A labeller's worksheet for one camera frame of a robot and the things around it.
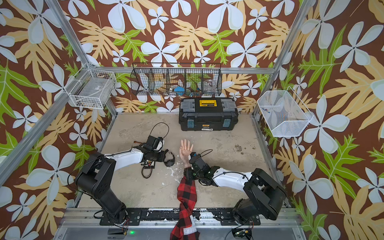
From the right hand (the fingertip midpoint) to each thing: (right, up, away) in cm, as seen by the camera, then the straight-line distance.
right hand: (184, 172), depth 86 cm
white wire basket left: (-55, +50, 0) cm, 74 cm away
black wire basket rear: (+3, +58, +10) cm, 59 cm away
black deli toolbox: (+15, +35, +10) cm, 40 cm away
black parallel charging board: (-22, +4, +4) cm, 23 cm away
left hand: (-13, +9, +9) cm, 18 cm away
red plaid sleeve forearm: (+1, -22, -16) cm, 27 cm away
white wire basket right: (+56, +35, -4) cm, 66 cm away
